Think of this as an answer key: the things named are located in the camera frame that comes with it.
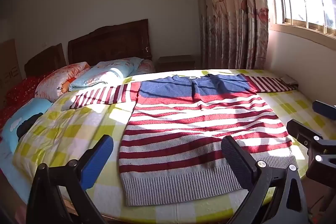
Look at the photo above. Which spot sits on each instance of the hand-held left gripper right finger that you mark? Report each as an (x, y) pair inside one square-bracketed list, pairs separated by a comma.
[(236, 161)]

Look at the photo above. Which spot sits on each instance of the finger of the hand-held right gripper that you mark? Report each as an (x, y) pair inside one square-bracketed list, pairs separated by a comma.
[(325, 109), (302, 130)]

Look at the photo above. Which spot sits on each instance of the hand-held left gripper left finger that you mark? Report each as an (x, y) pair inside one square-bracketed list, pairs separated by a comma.
[(97, 161)]

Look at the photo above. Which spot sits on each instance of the red white striped blue sweater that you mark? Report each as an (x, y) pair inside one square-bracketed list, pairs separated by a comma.
[(183, 134)]

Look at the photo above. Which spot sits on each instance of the yellow white checked blanket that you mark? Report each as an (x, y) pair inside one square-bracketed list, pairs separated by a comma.
[(65, 134)]

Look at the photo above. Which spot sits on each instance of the light blue pillow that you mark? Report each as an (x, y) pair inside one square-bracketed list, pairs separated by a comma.
[(105, 74)]

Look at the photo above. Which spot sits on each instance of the orange floral pillow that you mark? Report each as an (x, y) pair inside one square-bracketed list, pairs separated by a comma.
[(55, 82)]

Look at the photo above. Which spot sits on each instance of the blue cartoon pillow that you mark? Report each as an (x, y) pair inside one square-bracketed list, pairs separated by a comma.
[(15, 119)]

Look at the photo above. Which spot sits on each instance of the red patterned bedding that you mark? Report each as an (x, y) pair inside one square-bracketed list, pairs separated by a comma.
[(21, 92)]

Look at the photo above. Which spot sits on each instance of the small dark wooden headboard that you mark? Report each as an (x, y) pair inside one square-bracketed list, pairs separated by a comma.
[(44, 61)]

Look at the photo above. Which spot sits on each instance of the dark wooden nightstand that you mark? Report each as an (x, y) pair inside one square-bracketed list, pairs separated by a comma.
[(176, 62)]

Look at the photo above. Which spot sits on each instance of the large dark wooden headboard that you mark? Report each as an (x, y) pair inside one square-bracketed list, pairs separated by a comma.
[(110, 43)]

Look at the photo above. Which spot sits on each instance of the cardboard box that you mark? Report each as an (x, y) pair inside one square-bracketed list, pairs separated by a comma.
[(9, 69)]

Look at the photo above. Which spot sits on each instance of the pink floral curtain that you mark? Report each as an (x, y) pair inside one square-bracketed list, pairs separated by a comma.
[(231, 16)]

